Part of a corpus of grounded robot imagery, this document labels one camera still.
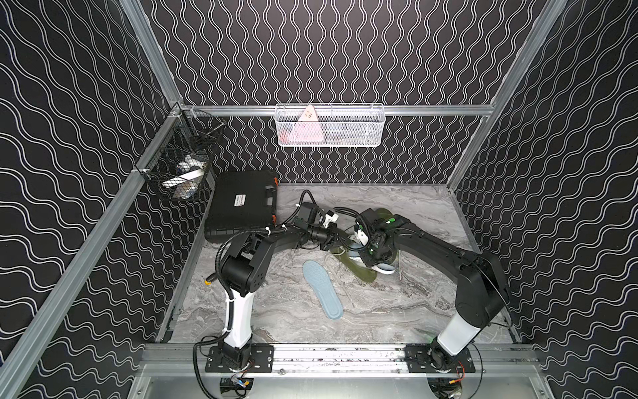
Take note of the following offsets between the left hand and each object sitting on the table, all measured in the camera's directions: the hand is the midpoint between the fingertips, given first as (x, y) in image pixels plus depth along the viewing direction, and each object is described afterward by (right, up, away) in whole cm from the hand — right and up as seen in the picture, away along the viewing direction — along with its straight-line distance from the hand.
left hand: (351, 238), depth 87 cm
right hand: (+7, -7, 0) cm, 10 cm away
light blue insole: (+1, -4, -7) cm, 8 cm away
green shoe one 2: (+16, +9, +22) cm, 29 cm away
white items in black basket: (-51, +21, -12) cm, 56 cm away
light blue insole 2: (-10, -17, +3) cm, 20 cm away
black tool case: (-44, +14, +18) cm, 50 cm away
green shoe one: (+3, -12, +3) cm, 12 cm away
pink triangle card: (-15, +40, +3) cm, 43 cm away
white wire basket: (-5, +55, +43) cm, 70 cm away
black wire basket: (-61, +26, -2) cm, 66 cm away
